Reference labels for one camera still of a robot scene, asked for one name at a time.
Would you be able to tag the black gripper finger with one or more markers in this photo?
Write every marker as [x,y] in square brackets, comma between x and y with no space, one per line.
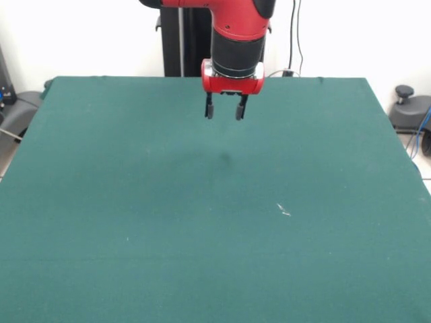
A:
[209,111]
[239,112]

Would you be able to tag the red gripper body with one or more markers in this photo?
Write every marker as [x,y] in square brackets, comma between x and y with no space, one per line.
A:
[232,85]

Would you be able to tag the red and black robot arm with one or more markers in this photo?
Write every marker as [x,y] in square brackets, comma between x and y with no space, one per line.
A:
[235,33]

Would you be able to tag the grey robot base foot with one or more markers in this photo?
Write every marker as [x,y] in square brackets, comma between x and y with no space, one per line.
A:
[20,111]
[412,114]

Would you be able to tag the dark green tablecloth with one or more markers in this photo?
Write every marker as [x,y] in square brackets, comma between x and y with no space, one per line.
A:
[202,202]

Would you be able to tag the black levelling knob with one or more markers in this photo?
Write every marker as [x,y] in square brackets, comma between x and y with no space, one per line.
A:
[404,90]

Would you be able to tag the silver metal rod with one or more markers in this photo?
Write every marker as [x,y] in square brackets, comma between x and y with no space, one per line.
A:
[10,133]

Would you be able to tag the black electronic device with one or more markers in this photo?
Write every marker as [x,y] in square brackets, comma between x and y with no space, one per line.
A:
[6,91]

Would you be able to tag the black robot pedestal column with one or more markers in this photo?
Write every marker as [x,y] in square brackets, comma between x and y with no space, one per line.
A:
[188,40]

